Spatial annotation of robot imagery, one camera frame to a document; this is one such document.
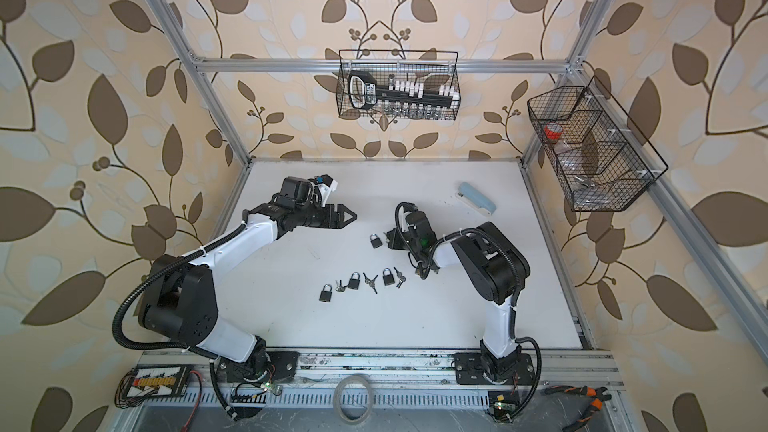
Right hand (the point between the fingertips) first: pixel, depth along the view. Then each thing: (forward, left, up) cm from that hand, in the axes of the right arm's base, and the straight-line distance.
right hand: (387, 235), depth 98 cm
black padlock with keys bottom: (-15, +10, -1) cm, 18 cm away
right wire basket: (+1, -55, +32) cm, 63 cm away
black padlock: (-1, +4, -1) cm, 5 cm away
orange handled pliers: (-45, -49, -1) cm, 67 cm away
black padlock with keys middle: (-14, 0, -1) cm, 14 cm away
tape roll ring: (-39, +9, -3) cm, 41 cm away
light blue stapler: (+10, -33, +2) cm, 35 cm away
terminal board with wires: (-39, +53, +1) cm, 66 cm away
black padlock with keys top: (-18, +18, -2) cm, 26 cm away
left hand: (-1, +11, +15) cm, 18 cm away
